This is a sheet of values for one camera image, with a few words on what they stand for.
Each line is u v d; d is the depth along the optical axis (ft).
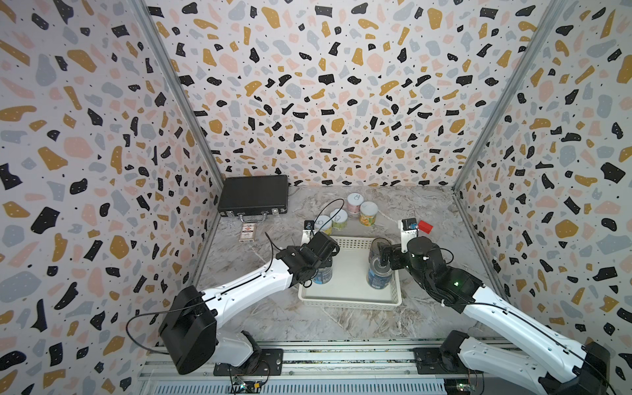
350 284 3.00
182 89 2.83
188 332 1.32
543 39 2.49
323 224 3.37
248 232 3.39
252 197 4.20
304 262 1.95
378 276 2.69
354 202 3.58
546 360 1.38
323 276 2.82
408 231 2.10
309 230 2.39
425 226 3.49
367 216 3.39
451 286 1.71
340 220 3.39
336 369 2.40
